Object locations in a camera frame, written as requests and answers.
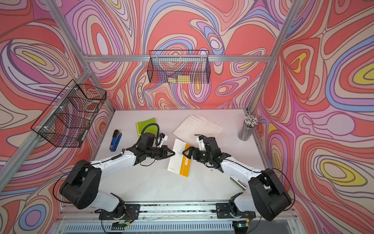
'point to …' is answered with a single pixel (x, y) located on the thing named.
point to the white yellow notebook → (179, 163)
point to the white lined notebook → (196, 124)
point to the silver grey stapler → (239, 183)
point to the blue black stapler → (116, 137)
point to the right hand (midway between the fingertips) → (188, 158)
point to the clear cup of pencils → (251, 123)
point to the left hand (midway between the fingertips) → (175, 154)
